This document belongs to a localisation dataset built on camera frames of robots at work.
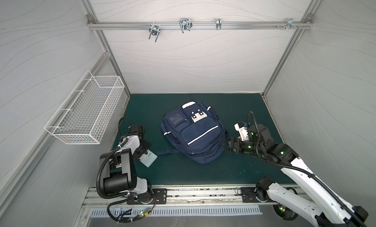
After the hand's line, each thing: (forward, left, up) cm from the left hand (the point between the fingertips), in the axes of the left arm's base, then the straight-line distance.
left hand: (146, 148), depth 91 cm
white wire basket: (+2, +23, +31) cm, 39 cm away
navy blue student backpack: (+10, -30, +7) cm, 33 cm away
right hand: (-4, -47, +21) cm, 51 cm away
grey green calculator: (-8, -3, +2) cm, 8 cm away
